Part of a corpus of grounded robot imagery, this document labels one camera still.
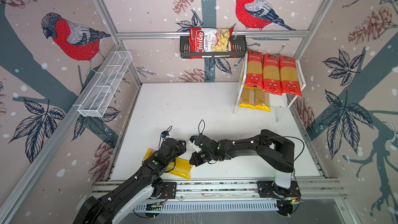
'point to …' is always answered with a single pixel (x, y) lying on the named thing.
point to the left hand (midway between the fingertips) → (184, 144)
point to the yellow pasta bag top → (247, 97)
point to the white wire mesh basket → (98, 97)
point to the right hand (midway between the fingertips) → (188, 167)
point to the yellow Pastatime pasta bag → (180, 167)
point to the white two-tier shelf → (283, 103)
